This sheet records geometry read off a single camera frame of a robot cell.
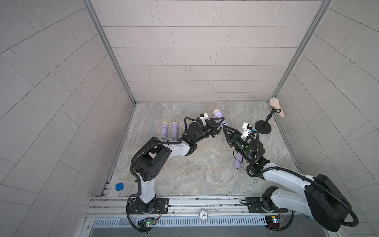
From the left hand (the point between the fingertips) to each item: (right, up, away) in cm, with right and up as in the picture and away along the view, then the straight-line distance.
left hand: (227, 122), depth 76 cm
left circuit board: (-37, -44, -11) cm, 58 cm away
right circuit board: (+20, -46, -8) cm, 51 cm away
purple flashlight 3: (-20, 0, -8) cm, 22 cm away
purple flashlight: (-38, -6, +22) cm, 44 cm away
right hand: (-4, -3, -2) cm, 5 cm away
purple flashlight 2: (-31, -6, +22) cm, 38 cm away
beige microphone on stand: (+27, +11, +4) cm, 29 cm away
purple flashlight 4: (-5, +5, +3) cm, 7 cm away
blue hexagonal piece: (-56, -33, -1) cm, 65 cm away
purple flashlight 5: (+3, -18, -8) cm, 19 cm away
